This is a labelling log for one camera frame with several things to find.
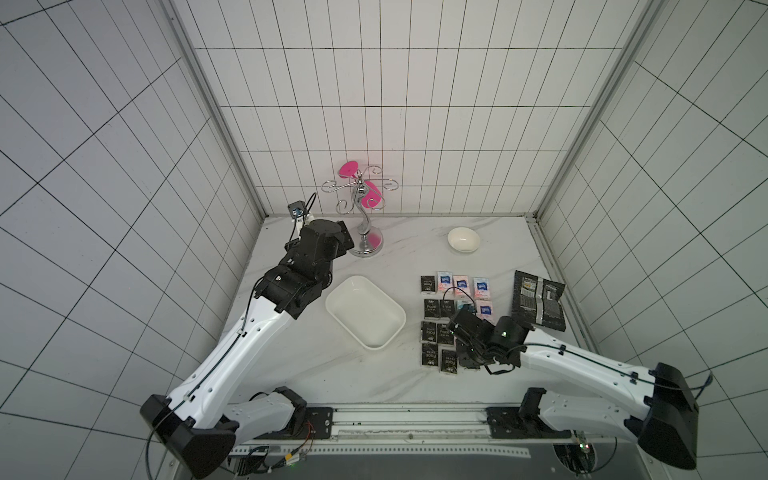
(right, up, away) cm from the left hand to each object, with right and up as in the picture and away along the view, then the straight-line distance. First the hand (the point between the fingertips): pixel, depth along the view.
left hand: (322, 236), depth 71 cm
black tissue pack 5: (+33, -35, +10) cm, 49 cm away
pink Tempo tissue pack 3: (+47, -17, +24) cm, 55 cm away
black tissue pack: (+30, -16, +26) cm, 43 cm away
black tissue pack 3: (+28, -29, +16) cm, 43 cm away
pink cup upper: (+3, +22, +23) cm, 32 cm away
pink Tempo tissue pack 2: (+41, -15, +26) cm, 51 cm away
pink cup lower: (+11, +13, +19) cm, 25 cm away
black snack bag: (+63, -18, +26) cm, 71 cm away
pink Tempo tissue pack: (+35, -15, +26) cm, 46 cm away
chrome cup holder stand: (+9, +15, +19) cm, 26 cm away
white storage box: (+11, -25, +21) cm, 34 cm away
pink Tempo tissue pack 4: (+46, -22, +19) cm, 55 cm away
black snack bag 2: (+67, -24, +18) cm, 73 cm away
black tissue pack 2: (+35, -22, +20) cm, 46 cm away
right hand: (+34, -32, +7) cm, 48 cm away
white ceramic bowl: (+44, -1, +36) cm, 57 cm away
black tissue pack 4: (+28, -33, +11) cm, 45 cm away
